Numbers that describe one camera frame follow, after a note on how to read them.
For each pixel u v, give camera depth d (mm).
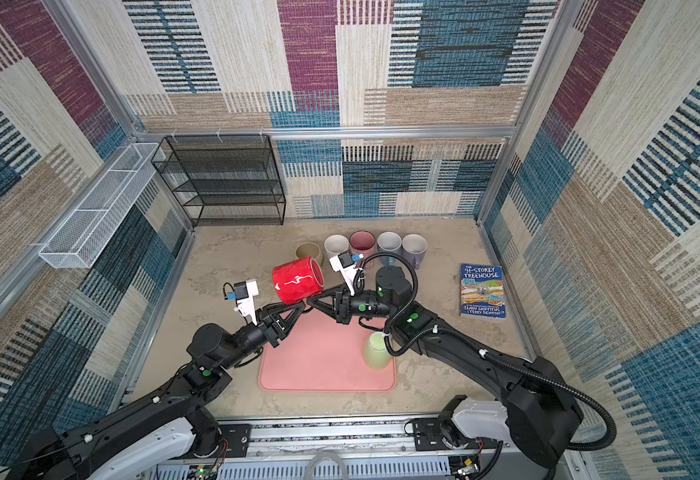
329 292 648
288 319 686
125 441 484
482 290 965
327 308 661
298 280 615
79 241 710
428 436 733
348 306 606
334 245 1039
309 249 1022
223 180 1105
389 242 1039
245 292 617
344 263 627
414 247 1062
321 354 871
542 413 405
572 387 387
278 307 665
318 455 708
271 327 615
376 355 790
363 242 1033
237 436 757
